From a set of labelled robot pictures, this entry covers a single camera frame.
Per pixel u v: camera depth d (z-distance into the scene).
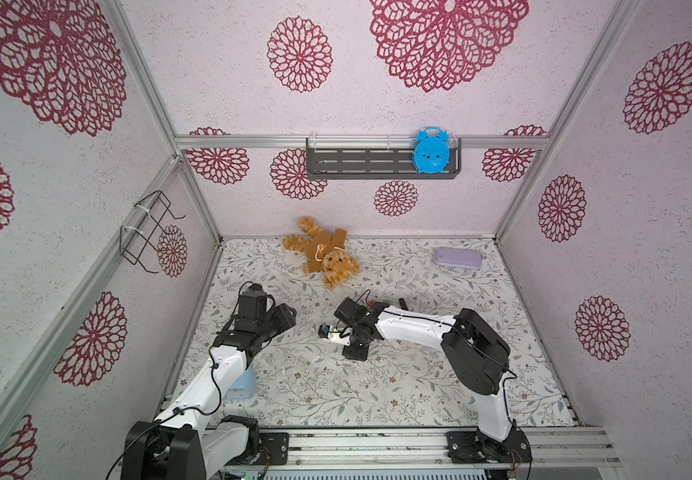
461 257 1.12
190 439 0.41
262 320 0.66
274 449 0.73
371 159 0.94
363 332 0.67
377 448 0.75
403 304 1.02
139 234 0.75
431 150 0.88
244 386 0.76
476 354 0.51
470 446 0.74
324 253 1.05
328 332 0.81
